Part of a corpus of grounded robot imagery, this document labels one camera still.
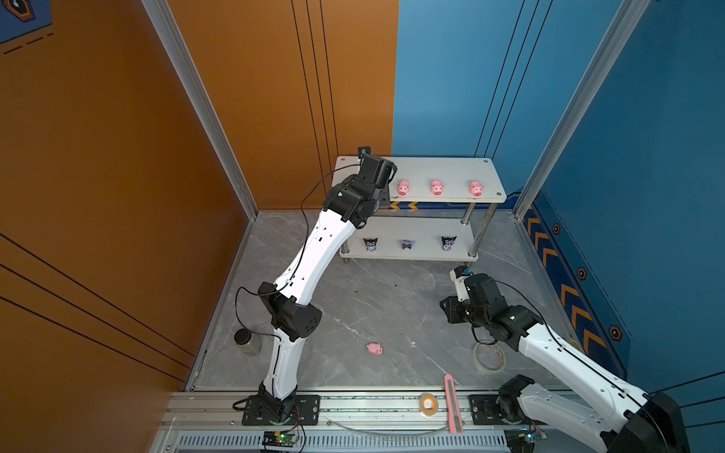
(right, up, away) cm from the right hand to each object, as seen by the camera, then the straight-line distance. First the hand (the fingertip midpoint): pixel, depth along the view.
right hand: (440, 304), depth 81 cm
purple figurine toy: (-8, +17, +16) cm, 24 cm away
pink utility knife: (+2, -27, -9) cm, 29 cm away
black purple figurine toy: (+6, +18, +15) cm, 24 cm away
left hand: (-19, +34, -4) cm, 39 cm away
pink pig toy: (-19, -13, +2) cm, 23 cm away
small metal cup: (-54, -10, -4) cm, 55 cm away
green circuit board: (-43, -32, -10) cm, 55 cm away
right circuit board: (+18, -32, -11) cm, 38 cm away
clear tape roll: (+12, -18, -2) cm, 22 cm away
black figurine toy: (-20, +17, +15) cm, 30 cm away
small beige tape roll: (-3, -25, -7) cm, 26 cm away
